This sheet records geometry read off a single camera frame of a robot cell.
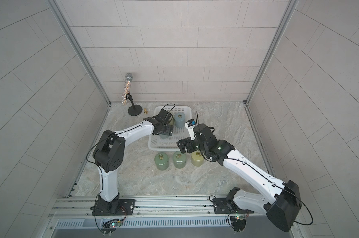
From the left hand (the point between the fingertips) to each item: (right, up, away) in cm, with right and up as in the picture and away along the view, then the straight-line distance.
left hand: (168, 128), depth 98 cm
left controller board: (-22, -41, -32) cm, 57 cm away
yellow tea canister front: (+18, -15, -17) cm, 29 cm away
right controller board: (+36, -41, -29) cm, 62 cm away
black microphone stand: (-27, +12, +13) cm, 32 cm away
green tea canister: (-1, -16, -19) cm, 25 cm away
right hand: (+11, -4, -23) cm, 26 cm away
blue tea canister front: (-3, -5, -4) cm, 7 cm away
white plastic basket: (-7, -9, -6) cm, 13 cm away
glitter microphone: (-24, +32, -7) cm, 40 cm away
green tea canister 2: (+8, -15, -18) cm, 25 cm away
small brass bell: (-19, +11, +11) cm, 25 cm away
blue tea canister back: (+8, +6, -1) cm, 10 cm away
